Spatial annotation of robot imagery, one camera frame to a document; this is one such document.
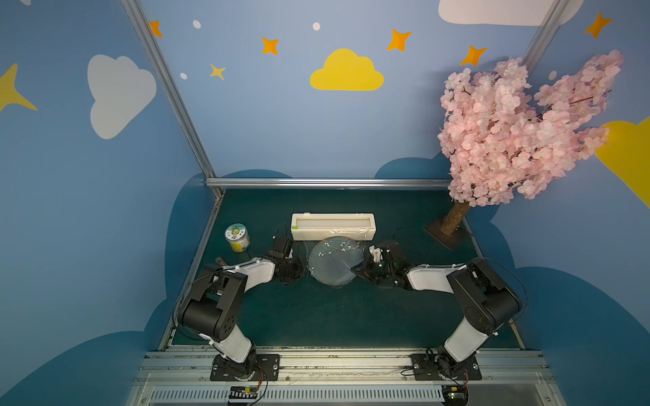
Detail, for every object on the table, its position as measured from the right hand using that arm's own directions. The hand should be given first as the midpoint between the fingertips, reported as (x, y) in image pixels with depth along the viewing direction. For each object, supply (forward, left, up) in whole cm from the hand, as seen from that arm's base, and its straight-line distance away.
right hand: (353, 266), depth 92 cm
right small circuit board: (-36, -31, -8) cm, 48 cm away
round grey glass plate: (+2, +9, 0) cm, 9 cm away
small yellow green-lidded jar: (+8, +45, +5) cm, 46 cm away
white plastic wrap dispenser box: (+15, +13, +5) cm, 20 cm away
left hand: (0, +17, -3) cm, 17 cm away
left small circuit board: (-40, +32, -6) cm, 51 cm away
